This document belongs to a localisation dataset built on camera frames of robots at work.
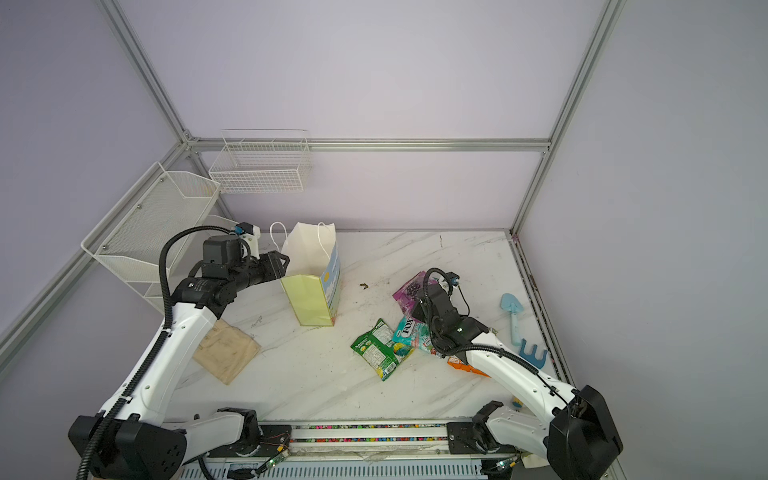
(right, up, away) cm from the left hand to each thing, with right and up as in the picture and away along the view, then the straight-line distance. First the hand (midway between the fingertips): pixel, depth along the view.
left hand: (280, 265), depth 77 cm
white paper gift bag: (+9, -4, -1) cm, 10 cm away
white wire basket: (-13, +34, +19) cm, 41 cm away
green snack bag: (+26, -25, +9) cm, 37 cm away
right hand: (+36, -11, +5) cm, 38 cm away
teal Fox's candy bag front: (+35, -21, +11) cm, 43 cm away
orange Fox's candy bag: (+49, -29, +9) cm, 58 cm away
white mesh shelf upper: (-37, +7, -2) cm, 38 cm away
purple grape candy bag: (+34, -10, +11) cm, 37 cm away
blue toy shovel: (+71, -14, +21) cm, 75 cm away
